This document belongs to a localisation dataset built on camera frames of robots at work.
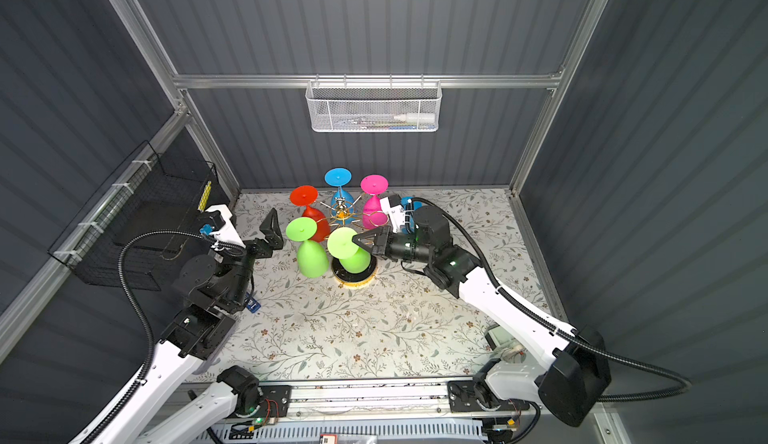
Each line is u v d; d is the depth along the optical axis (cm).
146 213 76
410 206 65
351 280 94
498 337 78
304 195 79
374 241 63
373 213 74
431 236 55
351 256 67
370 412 73
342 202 74
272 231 58
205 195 83
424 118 91
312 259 77
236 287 54
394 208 65
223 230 52
